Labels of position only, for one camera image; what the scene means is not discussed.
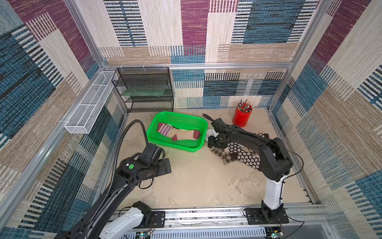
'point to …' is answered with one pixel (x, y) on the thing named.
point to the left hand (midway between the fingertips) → (163, 168)
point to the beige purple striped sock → (176, 134)
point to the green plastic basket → (179, 121)
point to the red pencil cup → (241, 114)
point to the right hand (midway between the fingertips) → (214, 146)
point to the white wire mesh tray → (84, 117)
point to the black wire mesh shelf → (145, 76)
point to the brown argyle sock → (224, 154)
